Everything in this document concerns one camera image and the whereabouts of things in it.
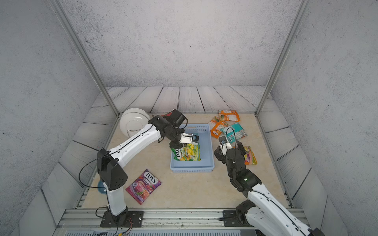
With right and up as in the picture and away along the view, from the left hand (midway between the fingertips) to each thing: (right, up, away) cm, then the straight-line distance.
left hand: (187, 142), depth 81 cm
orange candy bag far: (+32, +17, +37) cm, 51 cm away
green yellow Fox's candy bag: (+1, -6, +1) cm, 6 cm away
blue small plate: (-46, -26, -2) cm, 53 cm away
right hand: (+22, 0, -5) cm, 23 cm away
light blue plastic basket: (+13, +3, +24) cm, 27 cm away
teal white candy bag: (+36, +4, +23) cm, 43 cm away
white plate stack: (-36, +12, +16) cm, 41 cm away
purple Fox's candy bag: (-24, -25, 0) cm, 34 cm away
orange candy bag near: (+20, +9, +30) cm, 37 cm away
